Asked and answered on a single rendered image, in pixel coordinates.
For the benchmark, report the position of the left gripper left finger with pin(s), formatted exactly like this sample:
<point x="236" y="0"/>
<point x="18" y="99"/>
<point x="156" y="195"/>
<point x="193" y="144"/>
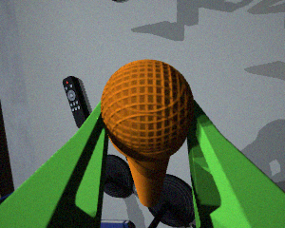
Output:
<point x="67" y="191"/>

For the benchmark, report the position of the black remote control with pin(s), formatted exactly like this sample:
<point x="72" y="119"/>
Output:
<point x="75" y="100"/>

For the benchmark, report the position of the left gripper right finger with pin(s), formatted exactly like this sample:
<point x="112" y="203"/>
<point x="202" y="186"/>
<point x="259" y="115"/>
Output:
<point x="228" y="181"/>

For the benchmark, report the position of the orange microphone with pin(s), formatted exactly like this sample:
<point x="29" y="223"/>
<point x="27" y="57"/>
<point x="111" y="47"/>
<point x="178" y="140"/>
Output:
<point x="147" y="107"/>

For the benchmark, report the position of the black microphone stand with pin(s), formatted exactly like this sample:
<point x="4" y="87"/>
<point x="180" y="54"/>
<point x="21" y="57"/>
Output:
<point x="175" y="207"/>
<point x="118" y="177"/>

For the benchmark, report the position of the dark blue book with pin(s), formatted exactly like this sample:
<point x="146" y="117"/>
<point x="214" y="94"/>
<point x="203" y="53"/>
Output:
<point x="107" y="223"/>

